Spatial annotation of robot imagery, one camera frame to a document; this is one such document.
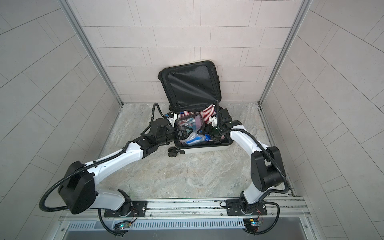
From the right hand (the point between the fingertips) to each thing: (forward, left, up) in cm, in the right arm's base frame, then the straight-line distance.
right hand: (201, 134), depth 84 cm
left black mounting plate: (-32, +33, -12) cm, 48 cm away
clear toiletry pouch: (+12, +3, -4) cm, 14 cm away
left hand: (-2, +5, +7) cm, 9 cm away
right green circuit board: (-41, -22, -14) cm, 48 cm away
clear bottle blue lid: (-3, +4, -1) cm, 5 cm away
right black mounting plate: (-35, -12, -13) cm, 40 cm away
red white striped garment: (+18, -4, -4) cm, 19 cm away
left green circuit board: (-39, +36, -9) cm, 54 cm away
